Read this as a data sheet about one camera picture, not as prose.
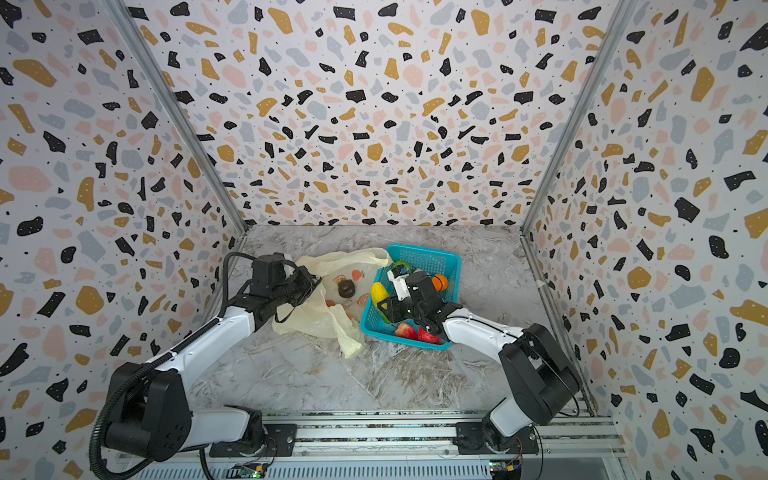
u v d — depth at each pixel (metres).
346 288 0.99
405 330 0.90
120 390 0.38
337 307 0.83
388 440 0.76
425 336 0.86
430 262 1.04
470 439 0.73
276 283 0.68
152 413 0.40
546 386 0.44
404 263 1.04
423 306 0.68
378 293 0.87
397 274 0.78
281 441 0.73
